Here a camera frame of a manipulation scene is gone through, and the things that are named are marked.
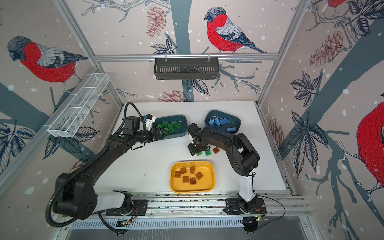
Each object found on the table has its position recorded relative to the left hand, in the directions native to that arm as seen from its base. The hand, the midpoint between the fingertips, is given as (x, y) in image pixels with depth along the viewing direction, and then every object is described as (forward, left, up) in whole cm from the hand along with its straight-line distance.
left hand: (163, 134), depth 80 cm
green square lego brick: (-4, -20, -17) cm, 26 cm away
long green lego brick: (+19, -4, -17) cm, 26 cm away
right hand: (-2, -17, -19) cm, 25 cm away
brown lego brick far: (-2, -30, -17) cm, 35 cm away
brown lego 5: (-20, -16, -18) cm, 31 cm away
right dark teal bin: (+16, -43, -17) cm, 49 cm away
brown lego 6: (-17, -19, -17) cm, 31 cm away
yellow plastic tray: (-20, -24, -21) cm, 37 cm away
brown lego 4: (-14, -10, -17) cm, 24 cm away
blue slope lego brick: (+21, -31, -17) cm, 41 cm away
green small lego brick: (-3, -25, -18) cm, 31 cm away
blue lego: (+21, -38, -17) cm, 47 cm away
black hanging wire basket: (+49, -11, +10) cm, 52 cm away
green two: (+16, 0, -17) cm, 24 cm away
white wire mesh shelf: (+4, +45, +11) cm, 47 cm away
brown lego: (-16, -7, -18) cm, 25 cm away
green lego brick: (+18, +5, -16) cm, 24 cm away
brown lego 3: (-19, -12, -17) cm, 28 cm away
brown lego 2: (-13, -15, -18) cm, 27 cm away
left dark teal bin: (+23, -7, -16) cm, 29 cm away
